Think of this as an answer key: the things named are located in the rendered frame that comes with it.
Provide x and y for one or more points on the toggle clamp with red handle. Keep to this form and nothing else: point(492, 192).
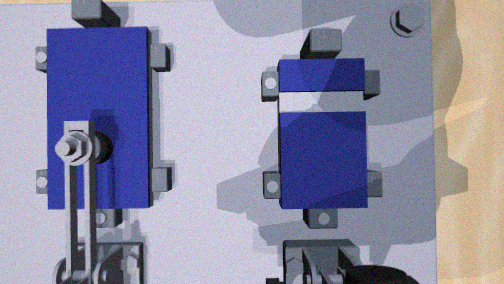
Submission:
point(99, 262)
point(332, 261)

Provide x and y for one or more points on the grey fixture plate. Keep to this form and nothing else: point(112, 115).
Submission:
point(210, 126)

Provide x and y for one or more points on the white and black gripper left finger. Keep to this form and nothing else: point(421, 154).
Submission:
point(274, 281)

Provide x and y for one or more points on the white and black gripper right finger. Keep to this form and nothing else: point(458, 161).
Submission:
point(411, 280)

